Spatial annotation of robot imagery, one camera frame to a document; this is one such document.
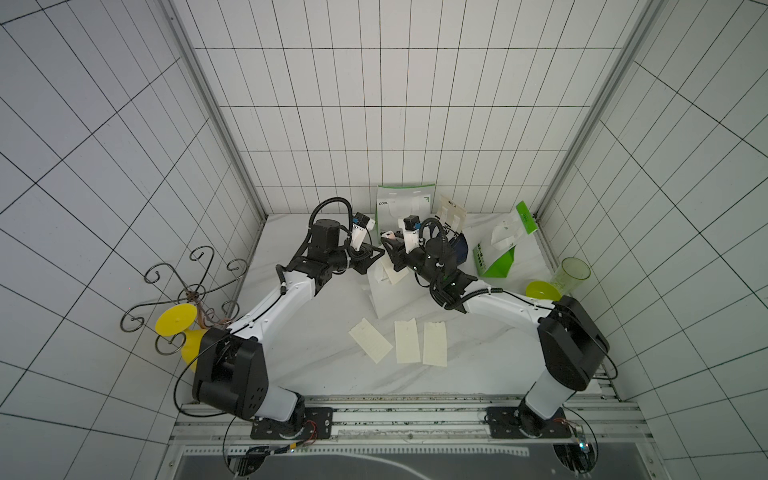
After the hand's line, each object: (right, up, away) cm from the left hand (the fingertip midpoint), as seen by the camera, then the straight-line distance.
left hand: (379, 256), depth 81 cm
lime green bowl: (+53, -12, +13) cm, 56 cm away
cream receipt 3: (+8, -27, +5) cm, 29 cm away
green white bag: (+4, +17, +20) cm, 27 cm away
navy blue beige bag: (+23, +12, +9) cm, 27 cm away
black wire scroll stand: (-48, -11, -23) cm, 55 cm away
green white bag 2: (+36, -1, +12) cm, 38 cm away
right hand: (+3, +7, 0) cm, 8 cm away
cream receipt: (+4, -5, 0) cm, 6 cm away
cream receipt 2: (-2, -26, +7) cm, 27 cm away
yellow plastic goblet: (-40, -11, -23) cm, 47 cm away
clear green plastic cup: (+57, -6, +6) cm, 58 cm away
